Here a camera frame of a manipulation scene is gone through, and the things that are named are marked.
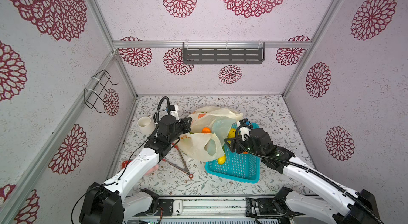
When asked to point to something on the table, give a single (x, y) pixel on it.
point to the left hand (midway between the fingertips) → (191, 121)
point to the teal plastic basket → (244, 166)
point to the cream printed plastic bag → (210, 127)
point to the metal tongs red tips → (189, 175)
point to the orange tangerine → (206, 130)
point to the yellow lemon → (221, 160)
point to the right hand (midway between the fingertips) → (230, 136)
